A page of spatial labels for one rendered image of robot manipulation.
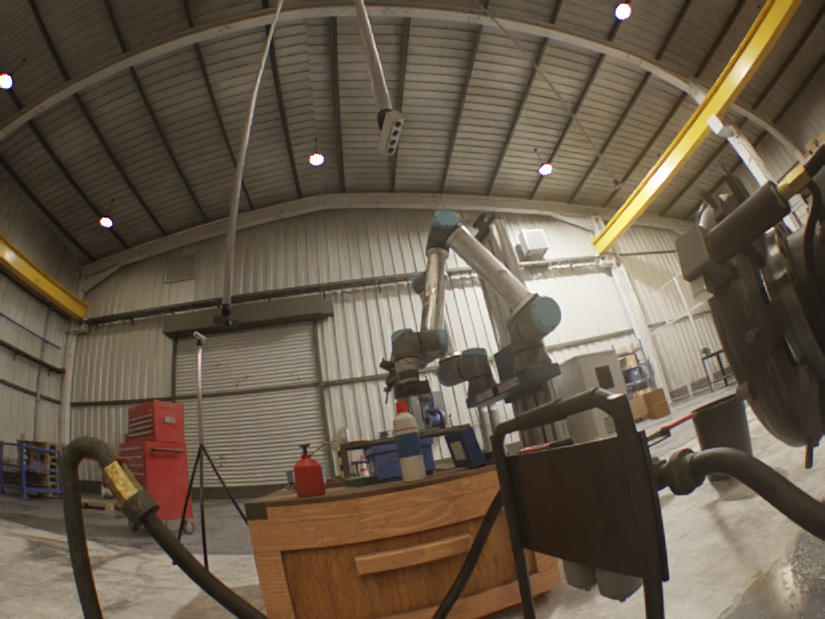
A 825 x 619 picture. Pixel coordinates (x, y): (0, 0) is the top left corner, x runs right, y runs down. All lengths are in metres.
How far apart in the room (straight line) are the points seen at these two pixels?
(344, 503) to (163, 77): 9.02
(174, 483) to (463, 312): 8.16
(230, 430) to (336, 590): 8.59
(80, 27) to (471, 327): 11.87
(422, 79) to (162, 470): 8.85
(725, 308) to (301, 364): 8.93
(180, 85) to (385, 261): 7.11
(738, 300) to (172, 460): 3.75
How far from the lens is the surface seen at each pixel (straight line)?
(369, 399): 8.90
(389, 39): 8.68
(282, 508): 0.96
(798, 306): 0.99
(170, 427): 3.65
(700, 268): 0.83
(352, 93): 9.46
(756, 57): 9.21
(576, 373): 1.92
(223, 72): 9.06
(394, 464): 1.18
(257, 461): 9.19
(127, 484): 0.60
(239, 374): 9.63
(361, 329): 9.39
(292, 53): 8.96
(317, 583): 1.01
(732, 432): 1.94
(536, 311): 1.53
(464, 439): 1.03
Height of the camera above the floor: 0.54
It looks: 23 degrees up
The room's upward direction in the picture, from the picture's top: 11 degrees counter-clockwise
